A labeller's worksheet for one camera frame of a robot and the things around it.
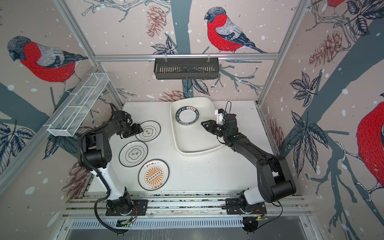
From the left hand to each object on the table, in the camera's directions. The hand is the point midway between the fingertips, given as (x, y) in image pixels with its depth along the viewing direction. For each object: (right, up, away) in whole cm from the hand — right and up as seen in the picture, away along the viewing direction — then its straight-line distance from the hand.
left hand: (136, 130), depth 100 cm
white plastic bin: (+37, -5, 0) cm, 37 cm away
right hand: (+44, +4, -15) cm, 47 cm away
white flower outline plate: (+1, -14, -7) cm, 16 cm away
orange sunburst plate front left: (+16, -24, -16) cm, 33 cm away
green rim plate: (+34, +10, +11) cm, 37 cm away
